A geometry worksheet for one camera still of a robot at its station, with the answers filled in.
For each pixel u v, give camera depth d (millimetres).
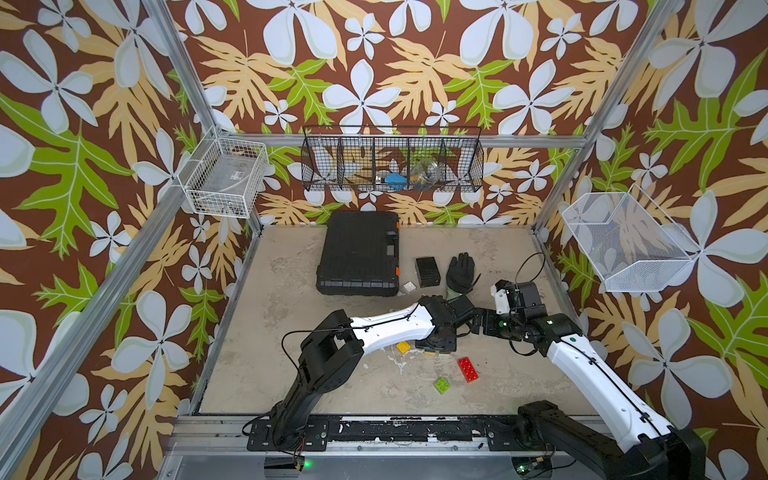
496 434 736
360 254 1016
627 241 794
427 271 1016
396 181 938
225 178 859
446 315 606
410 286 1012
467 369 839
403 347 880
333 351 506
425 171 987
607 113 849
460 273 1043
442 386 809
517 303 628
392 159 985
